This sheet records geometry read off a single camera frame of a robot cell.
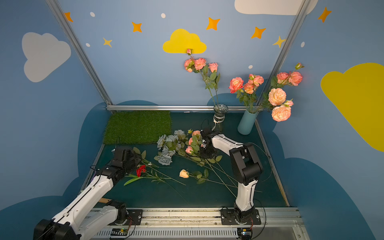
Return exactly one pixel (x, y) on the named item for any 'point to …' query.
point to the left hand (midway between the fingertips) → (140, 155)
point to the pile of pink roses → (195, 151)
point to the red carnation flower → (141, 173)
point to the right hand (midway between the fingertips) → (206, 155)
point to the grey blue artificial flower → (170, 145)
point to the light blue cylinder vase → (247, 120)
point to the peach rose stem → (202, 177)
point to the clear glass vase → (220, 110)
